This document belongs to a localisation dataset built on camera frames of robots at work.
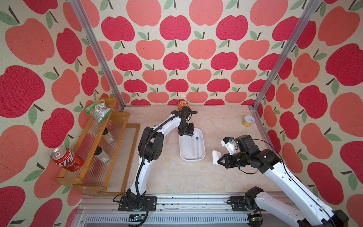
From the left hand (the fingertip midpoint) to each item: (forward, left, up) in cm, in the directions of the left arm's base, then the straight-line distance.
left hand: (194, 136), depth 96 cm
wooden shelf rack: (-12, +54, +8) cm, 55 cm away
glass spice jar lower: (-22, +49, +17) cm, 57 cm away
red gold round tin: (+34, +9, -1) cm, 35 cm away
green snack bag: (-2, +53, +27) cm, 60 cm away
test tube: (-9, +1, -4) cm, 10 cm away
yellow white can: (+14, -41, +1) cm, 44 cm away
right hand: (-24, -11, +10) cm, 28 cm away
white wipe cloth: (-20, -10, +11) cm, 25 cm away
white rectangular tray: (-7, +2, -3) cm, 8 cm away
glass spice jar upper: (-11, +50, +17) cm, 54 cm away
